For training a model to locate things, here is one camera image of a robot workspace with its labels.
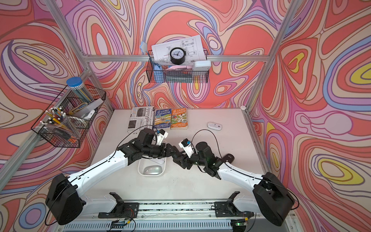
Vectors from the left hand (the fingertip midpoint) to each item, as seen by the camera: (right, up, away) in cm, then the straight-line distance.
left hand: (175, 153), depth 74 cm
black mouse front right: (+33, -6, +14) cm, 36 cm away
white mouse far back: (+27, +13, +33) cm, 45 cm away
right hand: (+1, -5, +5) cm, 7 cm away
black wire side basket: (-49, +21, -1) cm, 54 cm away
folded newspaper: (-30, +20, +37) cm, 52 cm away
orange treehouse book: (0, +19, +37) cm, 41 cm away
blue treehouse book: (-13, +19, +37) cm, 44 cm away
